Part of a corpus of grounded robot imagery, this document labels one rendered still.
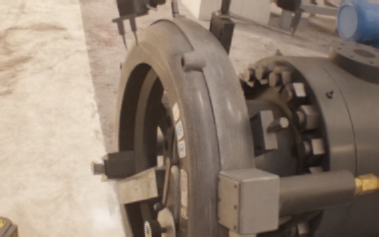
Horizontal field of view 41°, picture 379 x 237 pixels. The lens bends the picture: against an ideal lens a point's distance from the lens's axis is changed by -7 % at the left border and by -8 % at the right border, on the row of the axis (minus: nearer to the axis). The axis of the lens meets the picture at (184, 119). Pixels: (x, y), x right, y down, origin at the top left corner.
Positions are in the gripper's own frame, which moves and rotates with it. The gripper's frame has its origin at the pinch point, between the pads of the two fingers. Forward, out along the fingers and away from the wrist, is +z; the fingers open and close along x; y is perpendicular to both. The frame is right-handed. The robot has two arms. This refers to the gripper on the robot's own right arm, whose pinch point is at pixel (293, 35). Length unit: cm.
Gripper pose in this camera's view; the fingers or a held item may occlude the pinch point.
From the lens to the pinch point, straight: 120.5
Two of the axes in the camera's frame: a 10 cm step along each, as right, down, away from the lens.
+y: -9.0, -3.2, 2.9
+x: -4.0, 4.0, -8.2
